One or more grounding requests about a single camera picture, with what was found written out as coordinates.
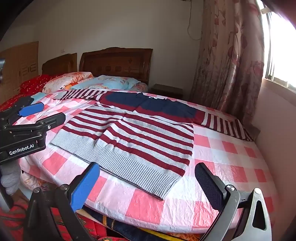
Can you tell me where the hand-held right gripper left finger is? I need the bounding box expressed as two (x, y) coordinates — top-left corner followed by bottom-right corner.
(23, 162), (101, 241)

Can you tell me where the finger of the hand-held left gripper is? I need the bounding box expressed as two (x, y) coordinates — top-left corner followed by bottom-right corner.
(0, 96), (45, 126)
(0, 113), (66, 139)

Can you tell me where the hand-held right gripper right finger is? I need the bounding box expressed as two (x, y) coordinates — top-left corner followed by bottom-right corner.
(195, 162), (272, 241)

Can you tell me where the maroon grey striped sweater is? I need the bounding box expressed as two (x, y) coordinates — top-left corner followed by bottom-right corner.
(50, 89), (253, 201)

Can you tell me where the light blue cloth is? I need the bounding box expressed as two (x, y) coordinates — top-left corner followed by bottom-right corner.
(30, 92), (48, 103)

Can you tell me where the red blanket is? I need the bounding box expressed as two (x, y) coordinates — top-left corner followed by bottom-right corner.
(0, 74), (63, 110)

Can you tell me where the pink checked tablecloth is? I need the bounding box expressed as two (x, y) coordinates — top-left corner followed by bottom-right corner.
(14, 89), (279, 233)

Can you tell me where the orange floral pillow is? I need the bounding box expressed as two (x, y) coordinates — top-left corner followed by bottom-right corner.
(43, 71), (94, 94)

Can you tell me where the small wooden headboard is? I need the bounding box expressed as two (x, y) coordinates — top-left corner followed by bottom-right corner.
(42, 53), (78, 76)

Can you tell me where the light blue floral pillow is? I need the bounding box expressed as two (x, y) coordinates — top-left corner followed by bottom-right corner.
(69, 75), (140, 91)

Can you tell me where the large carved wooden headboard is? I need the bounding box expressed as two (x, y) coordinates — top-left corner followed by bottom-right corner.
(79, 47), (153, 85)

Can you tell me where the dark wooden nightstand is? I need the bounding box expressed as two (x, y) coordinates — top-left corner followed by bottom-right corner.
(148, 84), (184, 100)

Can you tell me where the pink floral curtain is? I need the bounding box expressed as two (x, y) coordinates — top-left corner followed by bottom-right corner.
(188, 0), (265, 127)

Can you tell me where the window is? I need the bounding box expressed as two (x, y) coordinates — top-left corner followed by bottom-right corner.
(257, 0), (296, 90)

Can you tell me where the thin wall cable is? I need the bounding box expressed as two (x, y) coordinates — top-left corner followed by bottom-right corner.
(187, 0), (201, 41)

